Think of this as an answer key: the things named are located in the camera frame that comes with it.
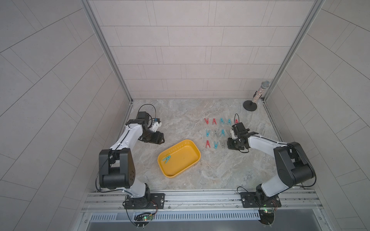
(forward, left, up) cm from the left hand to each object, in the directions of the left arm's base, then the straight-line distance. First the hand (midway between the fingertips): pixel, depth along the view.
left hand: (160, 137), depth 88 cm
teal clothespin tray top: (+6, -30, -5) cm, 31 cm away
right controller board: (-39, -55, -5) cm, 67 cm away
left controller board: (-40, +3, -5) cm, 41 cm away
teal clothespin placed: (+17, -41, -4) cm, 44 cm away
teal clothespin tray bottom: (-11, -5, -5) cm, 13 cm away
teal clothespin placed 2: (+16, -46, -4) cm, 49 cm away
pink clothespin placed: (+16, -35, -4) cm, 39 cm away
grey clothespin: (-2, -39, -5) cm, 39 cm away
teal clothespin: (-2, -35, -5) cm, 35 cm away
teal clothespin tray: (+7, -40, -4) cm, 41 cm away
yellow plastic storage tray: (-11, -10, -6) cm, 16 cm away
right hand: (-1, -43, -7) cm, 44 cm away
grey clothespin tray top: (+7, -35, -5) cm, 36 cm away
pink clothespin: (-1, -30, -5) cm, 30 cm away
